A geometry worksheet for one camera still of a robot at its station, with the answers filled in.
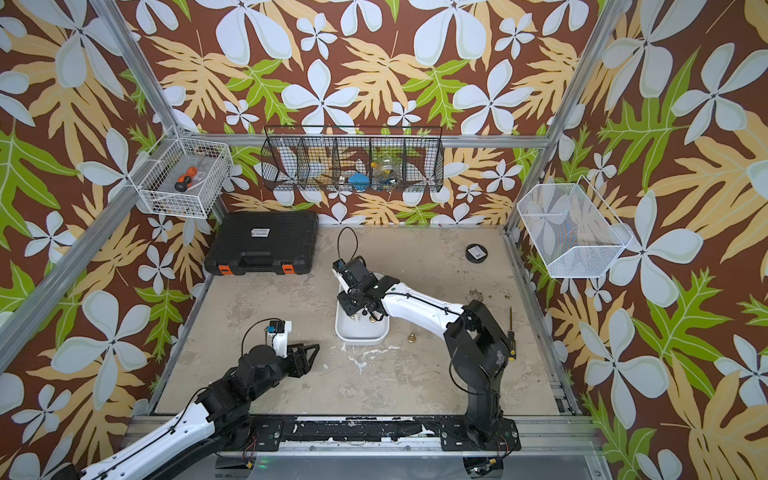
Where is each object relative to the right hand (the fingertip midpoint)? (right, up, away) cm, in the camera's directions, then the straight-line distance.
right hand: (345, 295), depth 89 cm
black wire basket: (+16, +44, +7) cm, 47 cm away
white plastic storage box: (+4, -10, 0) cm, 11 cm away
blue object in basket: (+4, +36, +6) cm, 37 cm away
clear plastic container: (+13, +40, +8) cm, 42 cm away
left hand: (-8, -12, -8) cm, 16 cm away
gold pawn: (+20, -13, 0) cm, 24 cm away
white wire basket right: (+65, +19, -5) cm, 68 cm away
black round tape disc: (+47, +13, +22) cm, 53 cm away
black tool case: (-32, +17, +18) cm, 41 cm away
